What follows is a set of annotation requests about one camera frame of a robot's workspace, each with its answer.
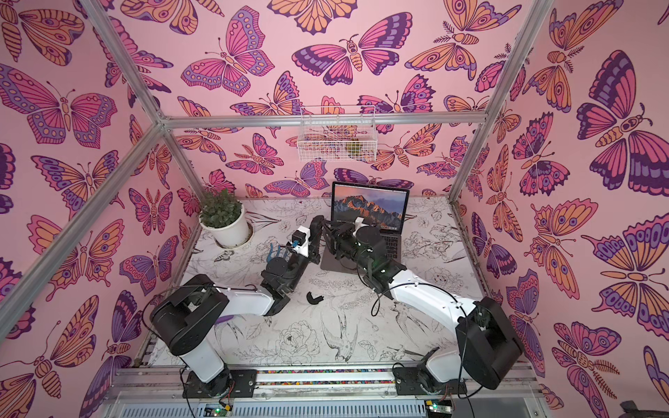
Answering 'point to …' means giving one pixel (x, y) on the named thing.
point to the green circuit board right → (439, 407)
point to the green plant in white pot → (225, 216)
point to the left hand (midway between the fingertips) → (319, 227)
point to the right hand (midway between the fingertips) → (321, 222)
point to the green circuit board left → (219, 412)
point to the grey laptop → (383, 207)
